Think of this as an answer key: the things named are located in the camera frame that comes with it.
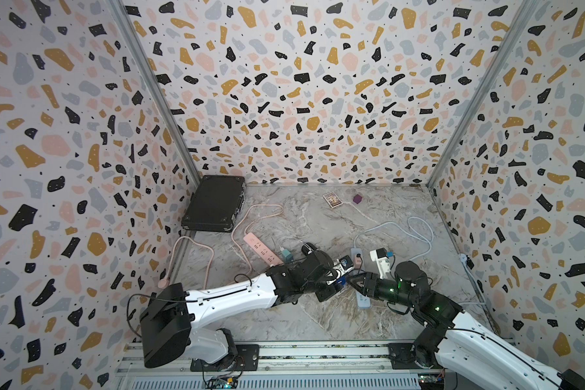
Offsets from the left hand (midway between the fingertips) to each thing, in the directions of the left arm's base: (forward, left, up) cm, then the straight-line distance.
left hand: (341, 278), depth 76 cm
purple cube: (+46, -14, -14) cm, 50 cm away
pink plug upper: (+9, -8, -8) cm, 14 cm away
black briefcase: (+40, +51, -10) cm, 66 cm away
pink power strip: (+17, +28, -12) cm, 35 cm away
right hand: (-2, -2, +2) cm, 4 cm away
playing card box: (+44, -2, -13) cm, 46 cm away
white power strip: (-3, -8, -12) cm, 15 cm away
